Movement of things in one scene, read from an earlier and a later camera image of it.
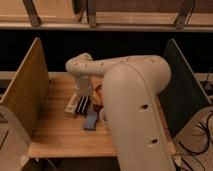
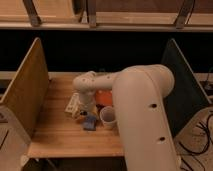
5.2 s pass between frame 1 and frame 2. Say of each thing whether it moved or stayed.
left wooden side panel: stayed
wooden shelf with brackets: stayed
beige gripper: moved
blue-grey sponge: stayed
